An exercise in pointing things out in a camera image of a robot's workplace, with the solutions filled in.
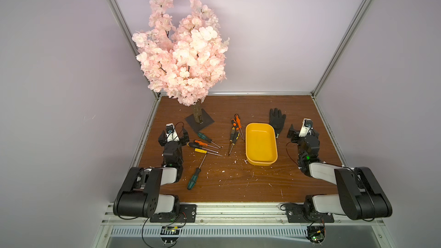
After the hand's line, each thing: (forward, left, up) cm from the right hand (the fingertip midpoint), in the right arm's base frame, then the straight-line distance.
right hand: (303, 124), depth 86 cm
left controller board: (-46, +64, -15) cm, 80 cm away
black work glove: (+12, +9, -13) cm, 20 cm away
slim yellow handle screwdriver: (-11, +52, -13) cm, 54 cm away
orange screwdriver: (+8, +33, -12) cm, 36 cm away
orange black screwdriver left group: (-6, +53, -12) cm, 54 cm away
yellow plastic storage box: (-5, +21, -13) cm, 25 cm away
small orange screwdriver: (+9, +36, -12) cm, 39 cm away
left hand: (-4, +67, +1) cm, 67 cm away
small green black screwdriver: (-2, +53, -13) cm, 54 cm away
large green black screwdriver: (-25, +55, -11) cm, 61 cm away
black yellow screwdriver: (-6, +38, -14) cm, 41 cm away
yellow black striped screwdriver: (+1, +37, -12) cm, 39 cm away
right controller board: (-45, +1, -16) cm, 48 cm away
